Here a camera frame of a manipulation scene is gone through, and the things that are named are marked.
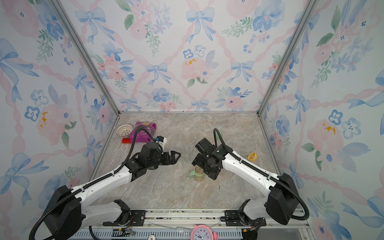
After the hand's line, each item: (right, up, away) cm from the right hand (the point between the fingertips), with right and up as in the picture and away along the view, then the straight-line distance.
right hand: (199, 169), depth 79 cm
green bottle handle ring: (-3, -3, +1) cm, 4 cm away
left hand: (-12, +7, +3) cm, 15 cm away
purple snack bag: (-36, +16, +19) cm, 44 cm away
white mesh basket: (-52, +20, +28) cm, 63 cm away
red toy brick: (-49, +13, +23) cm, 55 cm away
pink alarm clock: (+2, -27, -10) cm, 28 cm away
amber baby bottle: (-1, +2, -9) cm, 9 cm away
